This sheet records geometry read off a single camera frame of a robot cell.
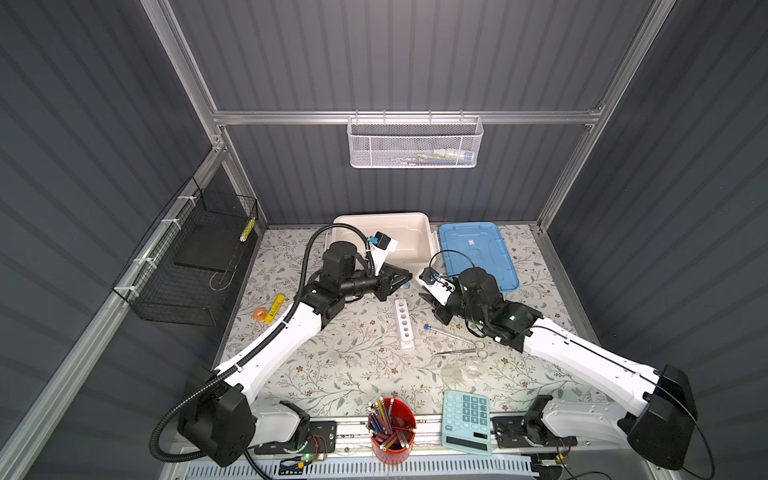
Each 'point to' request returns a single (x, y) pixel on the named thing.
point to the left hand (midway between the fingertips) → (409, 274)
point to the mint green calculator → (466, 422)
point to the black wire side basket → (184, 272)
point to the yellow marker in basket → (246, 232)
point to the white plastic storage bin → (417, 243)
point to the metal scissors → (481, 354)
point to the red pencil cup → (392, 425)
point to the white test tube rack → (404, 325)
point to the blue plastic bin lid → (468, 245)
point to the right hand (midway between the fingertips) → (427, 291)
